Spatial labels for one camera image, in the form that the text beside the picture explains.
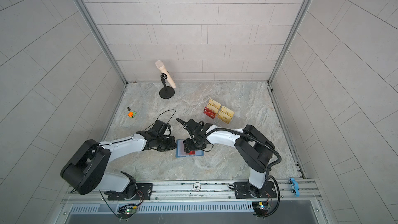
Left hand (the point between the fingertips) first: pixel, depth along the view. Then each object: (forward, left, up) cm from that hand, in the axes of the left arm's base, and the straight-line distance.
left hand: (181, 144), depth 87 cm
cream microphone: (+38, +14, +26) cm, 48 cm away
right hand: (-4, -4, +1) cm, 6 cm away
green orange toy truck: (+18, +33, +3) cm, 38 cm away
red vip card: (-5, -7, +2) cm, 8 cm away
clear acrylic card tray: (+18, -19, +7) cm, 27 cm away
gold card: (+15, -25, +8) cm, 30 cm away
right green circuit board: (-29, -39, +1) cm, 48 cm away
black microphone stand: (+37, +15, +1) cm, 40 cm away
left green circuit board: (-31, +20, +3) cm, 37 cm away
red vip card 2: (+18, -16, +5) cm, 25 cm away
